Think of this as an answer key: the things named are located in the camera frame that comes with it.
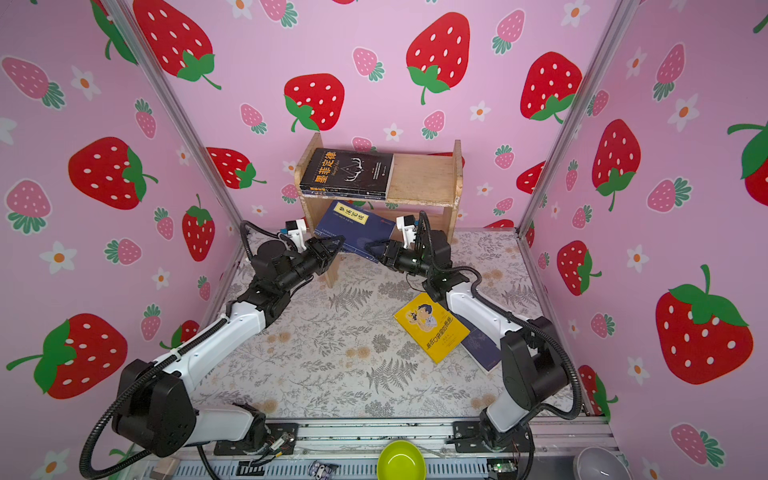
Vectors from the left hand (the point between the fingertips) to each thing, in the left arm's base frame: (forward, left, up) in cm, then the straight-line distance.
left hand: (345, 237), depth 73 cm
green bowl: (-43, -14, -33) cm, 56 cm away
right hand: (-1, -5, -3) cm, 6 cm away
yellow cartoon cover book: (-9, -26, -33) cm, 42 cm away
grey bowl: (-43, -60, -30) cm, 80 cm away
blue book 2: (-14, -39, -32) cm, 52 cm away
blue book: (+5, -2, -1) cm, 6 cm away
